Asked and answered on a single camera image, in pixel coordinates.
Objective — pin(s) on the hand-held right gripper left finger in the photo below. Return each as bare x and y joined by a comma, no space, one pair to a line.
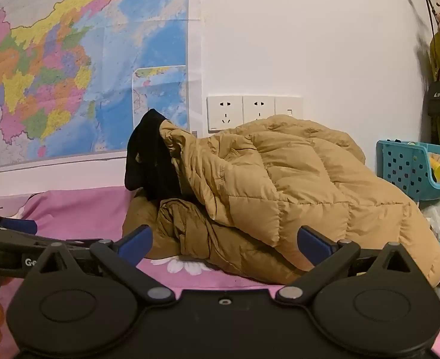
135,242

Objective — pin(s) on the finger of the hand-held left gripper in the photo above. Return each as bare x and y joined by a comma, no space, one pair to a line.
17,226

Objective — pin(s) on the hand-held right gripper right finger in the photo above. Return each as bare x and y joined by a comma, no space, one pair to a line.
315,246

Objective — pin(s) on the tan puffer jacket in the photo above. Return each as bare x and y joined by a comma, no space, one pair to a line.
298,179

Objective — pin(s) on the pink floral bedsheet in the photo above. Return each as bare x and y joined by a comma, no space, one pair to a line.
77,209

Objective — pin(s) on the black garment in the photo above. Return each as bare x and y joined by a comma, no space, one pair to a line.
148,157

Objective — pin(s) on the blue perforated plastic basket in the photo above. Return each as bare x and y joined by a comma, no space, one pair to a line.
403,168

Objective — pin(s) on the white plastic bag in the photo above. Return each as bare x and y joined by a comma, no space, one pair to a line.
437,218

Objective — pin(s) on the yellow toy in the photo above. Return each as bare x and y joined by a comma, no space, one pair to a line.
437,168

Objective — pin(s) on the white wall switch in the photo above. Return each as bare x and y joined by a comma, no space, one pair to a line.
289,106

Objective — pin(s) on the white wall socket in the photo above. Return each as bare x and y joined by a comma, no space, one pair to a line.
259,106
225,113

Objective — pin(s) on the colourful wall map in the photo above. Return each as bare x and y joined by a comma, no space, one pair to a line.
74,63

